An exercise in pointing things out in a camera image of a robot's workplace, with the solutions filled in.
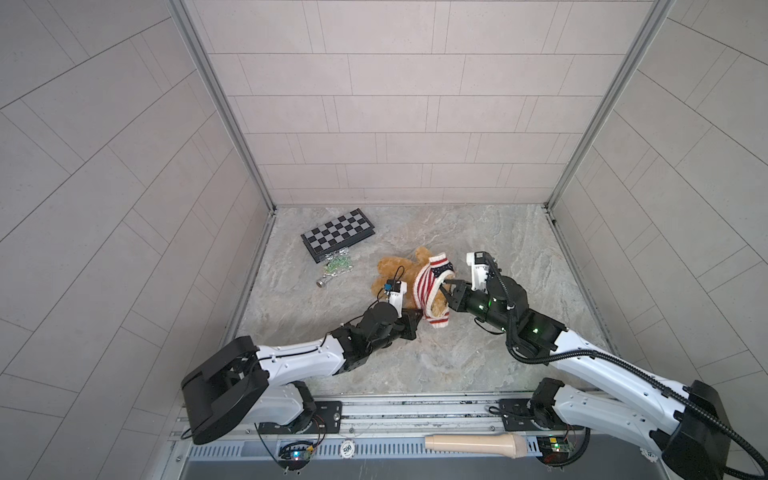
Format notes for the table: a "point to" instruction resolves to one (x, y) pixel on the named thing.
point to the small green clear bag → (337, 262)
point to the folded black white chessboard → (337, 234)
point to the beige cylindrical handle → (509, 445)
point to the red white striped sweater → (425, 284)
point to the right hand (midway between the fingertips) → (434, 288)
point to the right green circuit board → (554, 449)
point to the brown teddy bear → (398, 269)
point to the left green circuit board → (295, 455)
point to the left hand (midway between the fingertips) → (432, 314)
